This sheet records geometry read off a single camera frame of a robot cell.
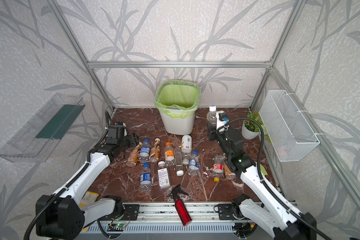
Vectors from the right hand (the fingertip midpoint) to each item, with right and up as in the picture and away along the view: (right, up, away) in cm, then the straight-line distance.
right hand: (212, 115), depth 72 cm
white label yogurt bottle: (-13, -17, +22) cm, 31 cm away
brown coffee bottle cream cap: (-32, -22, +19) cm, 43 cm away
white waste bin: (-21, -6, +22) cm, 31 cm away
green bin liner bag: (-17, +13, +32) cm, 38 cm away
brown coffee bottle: (-45, -25, +17) cm, 54 cm away
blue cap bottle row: (-39, -22, +19) cm, 48 cm away
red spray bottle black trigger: (-13, -49, -2) cm, 51 cm away
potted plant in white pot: (+29, -9, +25) cm, 39 cm away
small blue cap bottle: (-9, -29, +13) cm, 33 cm away
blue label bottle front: (-35, -34, +8) cm, 49 cm away
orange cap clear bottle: (-23, -23, +17) cm, 37 cm away
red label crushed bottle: (+5, -29, +12) cm, 32 cm away
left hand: (-42, -10, +13) cm, 45 cm away
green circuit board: (-47, -55, 0) cm, 72 cm away
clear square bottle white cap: (-17, -27, +15) cm, 35 cm away
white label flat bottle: (-26, -33, +11) cm, 43 cm away
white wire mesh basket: (+31, -10, -10) cm, 34 cm away
